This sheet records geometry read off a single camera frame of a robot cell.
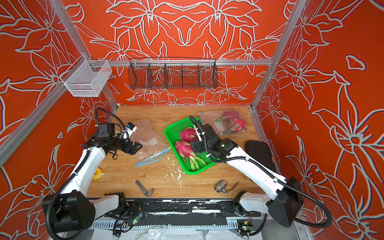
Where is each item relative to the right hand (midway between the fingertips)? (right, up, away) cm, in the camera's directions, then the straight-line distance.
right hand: (200, 136), depth 78 cm
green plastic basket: (-18, +1, +21) cm, 27 cm away
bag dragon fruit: (+22, +12, +27) cm, 37 cm away
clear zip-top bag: (+20, +8, +29) cm, 36 cm away
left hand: (-37, -3, +5) cm, 38 cm away
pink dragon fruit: (-6, 0, +13) cm, 14 cm away
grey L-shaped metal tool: (-28, -31, 0) cm, 42 cm away
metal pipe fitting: (+11, -26, -2) cm, 28 cm away
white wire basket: (-71, +35, +14) cm, 80 cm away
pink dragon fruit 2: (-9, -9, +8) cm, 15 cm away
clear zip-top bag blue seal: (-27, -14, +10) cm, 32 cm away
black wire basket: (-17, +40, +20) cm, 48 cm away
